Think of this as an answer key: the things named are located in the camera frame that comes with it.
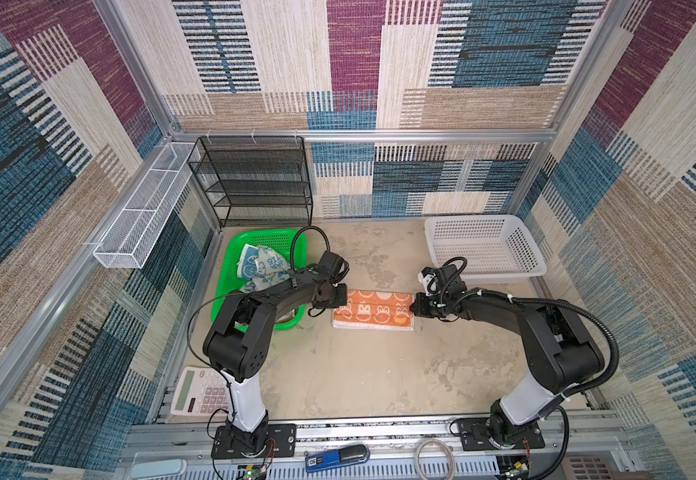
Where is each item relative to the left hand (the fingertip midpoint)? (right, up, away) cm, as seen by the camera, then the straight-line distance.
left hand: (342, 296), depth 95 cm
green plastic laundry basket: (-38, +10, +3) cm, 39 cm away
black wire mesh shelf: (-32, +39, +16) cm, 53 cm away
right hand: (+22, -4, -1) cm, 22 cm away
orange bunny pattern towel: (+10, -4, -1) cm, 11 cm away
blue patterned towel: (-27, +9, +7) cm, 30 cm away
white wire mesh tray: (-63, +18, -3) cm, 66 cm away
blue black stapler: (0, -32, -28) cm, 42 cm away
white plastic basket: (+57, +15, +16) cm, 61 cm away
